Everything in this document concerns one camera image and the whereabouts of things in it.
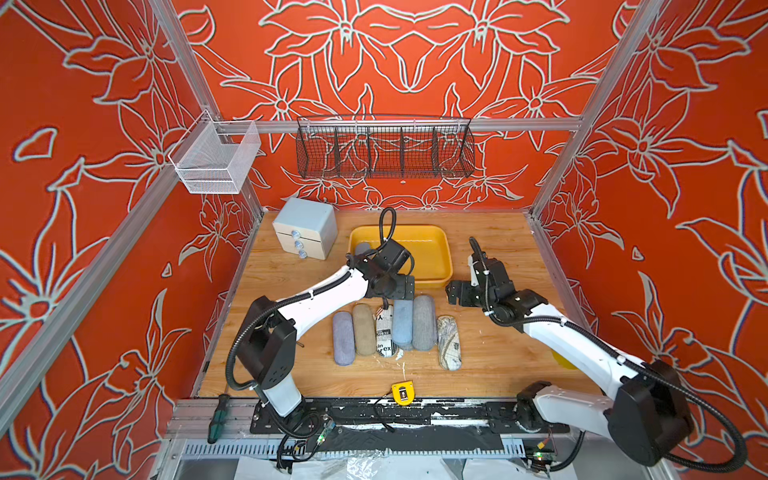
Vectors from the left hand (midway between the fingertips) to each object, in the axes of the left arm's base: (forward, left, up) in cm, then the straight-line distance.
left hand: (399, 287), depth 84 cm
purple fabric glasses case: (-13, +15, -9) cm, 22 cm away
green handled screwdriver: (-35, +43, -10) cm, 57 cm away
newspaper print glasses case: (-8, +4, -8) cm, 12 cm away
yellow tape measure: (-25, -2, -10) cm, 27 cm away
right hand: (+2, -17, +1) cm, 18 cm away
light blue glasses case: (-9, -1, -6) cm, 11 cm away
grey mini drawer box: (+18, +31, +4) cm, 36 cm away
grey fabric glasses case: (-8, -8, -6) cm, 12 cm away
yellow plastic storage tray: (+23, -11, -10) cm, 28 cm away
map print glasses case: (-12, -14, -8) cm, 21 cm away
